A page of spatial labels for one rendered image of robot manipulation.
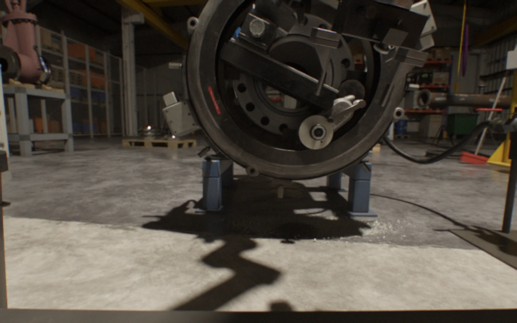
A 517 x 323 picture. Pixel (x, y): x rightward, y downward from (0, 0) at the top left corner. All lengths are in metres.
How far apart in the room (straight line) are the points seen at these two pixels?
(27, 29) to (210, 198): 4.32
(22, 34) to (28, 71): 0.55
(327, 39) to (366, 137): 0.54
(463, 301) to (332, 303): 0.32
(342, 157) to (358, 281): 0.38
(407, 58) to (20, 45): 5.01
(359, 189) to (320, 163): 0.46
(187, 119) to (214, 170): 0.39
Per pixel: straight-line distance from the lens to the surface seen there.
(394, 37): 0.45
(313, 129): 0.84
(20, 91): 4.53
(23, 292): 0.91
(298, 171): 0.90
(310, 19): 1.09
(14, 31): 5.25
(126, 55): 13.58
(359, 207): 1.35
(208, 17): 0.97
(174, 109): 0.97
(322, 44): 0.45
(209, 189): 1.28
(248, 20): 0.87
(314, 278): 0.79
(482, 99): 8.90
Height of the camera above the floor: 0.40
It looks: 7 degrees down
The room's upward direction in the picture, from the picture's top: 1 degrees clockwise
